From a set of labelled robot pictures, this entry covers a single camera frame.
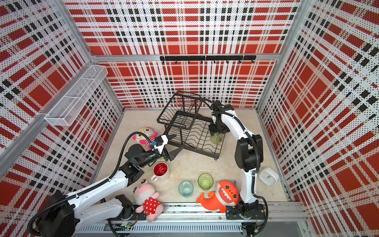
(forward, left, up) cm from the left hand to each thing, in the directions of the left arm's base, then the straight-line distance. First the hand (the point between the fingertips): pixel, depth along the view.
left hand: (181, 140), depth 71 cm
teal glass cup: (-16, -1, -25) cm, 30 cm away
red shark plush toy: (-20, -23, -19) cm, 36 cm away
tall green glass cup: (+16, -21, -24) cm, 36 cm away
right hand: (+15, -22, -14) cm, 30 cm away
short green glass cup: (-11, -12, -27) cm, 32 cm away
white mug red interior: (-7, +14, -25) cm, 29 cm away
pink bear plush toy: (-20, +19, -20) cm, 34 cm away
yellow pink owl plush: (+14, +29, -21) cm, 38 cm away
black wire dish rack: (+32, -1, -21) cm, 38 cm away
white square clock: (-11, -47, -21) cm, 53 cm away
